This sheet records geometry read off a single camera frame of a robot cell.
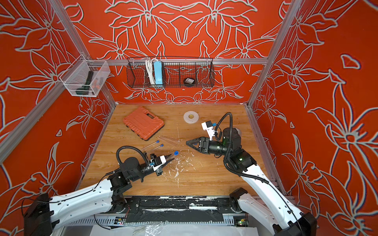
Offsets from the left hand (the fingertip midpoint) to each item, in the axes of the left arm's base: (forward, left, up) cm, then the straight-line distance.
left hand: (172, 155), depth 69 cm
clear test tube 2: (+13, +16, -21) cm, 29 cm away
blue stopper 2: (+16, +11, -20) cm, 28 cm away
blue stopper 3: (-2, -3, +6) cm, 7 cm away
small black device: (+50, -5, +8) cm, 51 cm away
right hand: (0, -7, +9) cm, 11 cm away
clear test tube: (+21, +7, -22) cm, 31 cm away
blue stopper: (+19, +15, -21) cm, 32 cm away
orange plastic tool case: (+31, +27, -16) cm, 44 cm away
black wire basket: (+57, +5, +11) cm, 58 cm away
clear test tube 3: (-2, 0, +3) cm, 4 cm away
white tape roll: (+42, -7, -20) cm, 47 cm away
